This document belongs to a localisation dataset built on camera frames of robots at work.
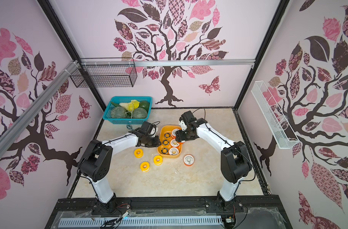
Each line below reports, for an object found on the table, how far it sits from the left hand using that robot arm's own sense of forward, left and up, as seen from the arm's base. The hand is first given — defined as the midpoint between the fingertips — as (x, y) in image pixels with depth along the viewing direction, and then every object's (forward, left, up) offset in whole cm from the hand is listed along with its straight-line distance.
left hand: (159, 145), depth 93 cm
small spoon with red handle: (+18, +25, -2) cm, 31 cm away
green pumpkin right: (+24, +16, +7) cm, 30 cm away
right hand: (0, -15, +8) cm, 17 cm away
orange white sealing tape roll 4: (0, -15, +2) cm, 15 cm away
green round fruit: (+34, +14, +6) cm, 37 cm away
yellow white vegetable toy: (+34, +25, +4) cm, 43 cm away
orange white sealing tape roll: (+10, -9, 0) cm, 14 cm away
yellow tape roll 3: (-13, +9, -3) cm, 16 cm away
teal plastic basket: (+22, +40, +1) cm, 46 cm away
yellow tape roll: (-4, +14, -2) cm, 15 cm away
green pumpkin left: (+23, +31, +8) cm, 40 cm away
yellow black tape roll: (+10, -5, -2) cm, 11 cm away
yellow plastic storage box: (-1, -7, -2) cm, 7 cm away
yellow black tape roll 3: (-2, -3, -3) cm, 5 cm away
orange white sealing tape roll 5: (-9, -19, -3) cm, 22 cm away
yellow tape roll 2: (-9, +1, -3) cm, 9 cm away
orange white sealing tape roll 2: (+3, -10, -2) cm, 10 cm away
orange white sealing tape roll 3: (-4, -9, -2) cm, 10 cm away
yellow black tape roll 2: (+4, -4, -3) cm, 6 cm away
